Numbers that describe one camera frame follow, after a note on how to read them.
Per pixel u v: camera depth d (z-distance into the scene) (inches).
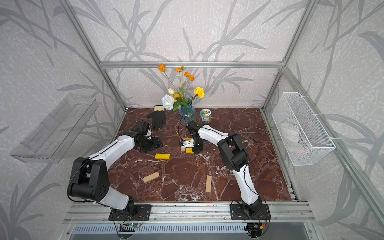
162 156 37.1
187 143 34.0
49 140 25.8
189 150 37.9
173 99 31.0
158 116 45.4
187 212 29.7
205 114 41.7
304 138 23.5
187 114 40.3
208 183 32.5
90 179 17.3
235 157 22.0
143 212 28.8
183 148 37.8
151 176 33.5
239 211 29.0
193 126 32.0
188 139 35.0
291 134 30.0
